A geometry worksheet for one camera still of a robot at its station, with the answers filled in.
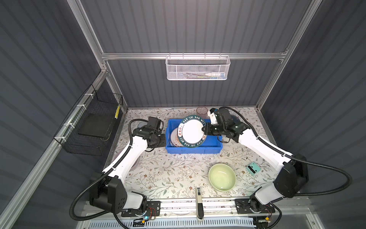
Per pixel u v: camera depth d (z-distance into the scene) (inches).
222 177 33.0
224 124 24.2
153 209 28.4
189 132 33.9
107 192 15.8
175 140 37.9
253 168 33.2
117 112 32.5
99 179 15.5
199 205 28.4
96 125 28.6
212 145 38.3
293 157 17.7
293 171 16.5
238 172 34.0
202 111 32.5
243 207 28.8
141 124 25.4
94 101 31.9
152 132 23.2
